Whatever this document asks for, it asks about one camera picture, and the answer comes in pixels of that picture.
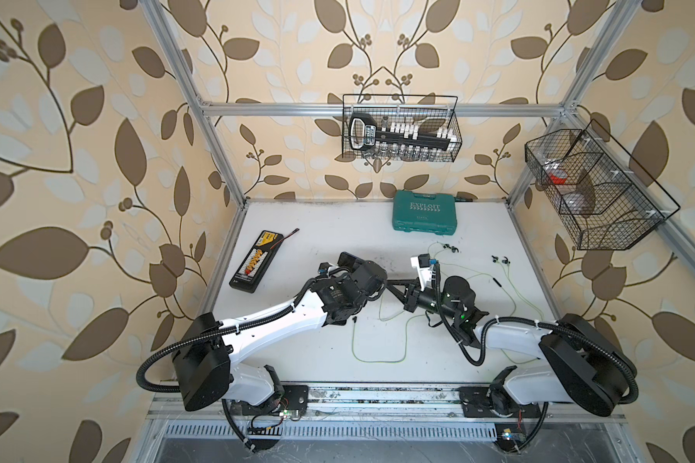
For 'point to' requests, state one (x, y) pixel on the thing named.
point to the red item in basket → (558, 177)
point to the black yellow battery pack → (254, 266)
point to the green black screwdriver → (459, 199)
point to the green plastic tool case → (426, 214)
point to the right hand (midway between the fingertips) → (385, 285)
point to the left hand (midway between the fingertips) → (374, 268)
